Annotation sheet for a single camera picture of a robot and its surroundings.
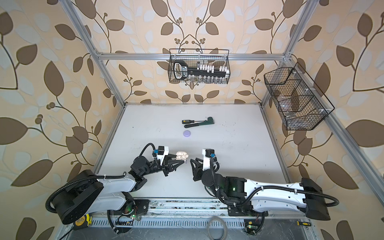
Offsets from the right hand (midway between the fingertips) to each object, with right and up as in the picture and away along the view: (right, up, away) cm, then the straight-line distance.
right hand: (192, 162), depth 70 cm
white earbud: (-6, +4, +2) cm, 7 cm away
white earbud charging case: (-3, +3, +2) cm, 5 cm away
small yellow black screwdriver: (+52, -28, -1) cm, 60 cm away
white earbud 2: (-5, +3, 0) cm, 6 cm away
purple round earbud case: (-5, +11, +33) cm, 35 cm away
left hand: (-5, +1, +1) cm, 5 cm away
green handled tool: (+12, +19, +38) cm, 44 cm away
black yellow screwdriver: (-4, +19, +38) cm, 43 cm away
